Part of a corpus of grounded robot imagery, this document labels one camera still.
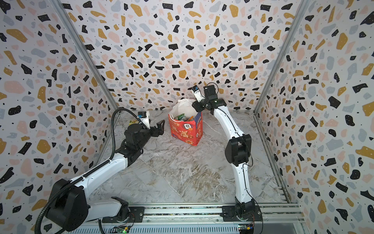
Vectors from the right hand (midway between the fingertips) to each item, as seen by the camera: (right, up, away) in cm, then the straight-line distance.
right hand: (196, 102), depth 93 cm
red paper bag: (-4, -19, -3) cm, 20 cm away
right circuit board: (+24, -66, -21) cm, 73 cm away
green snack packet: (-10, -10, +10) cm, 17 cm away
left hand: (-21, -12, -13) cm, 27 cm away
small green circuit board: (-36, -65, -23) cm, 77 cm away
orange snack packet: (-4, -10, +4) cm, 12 cm away
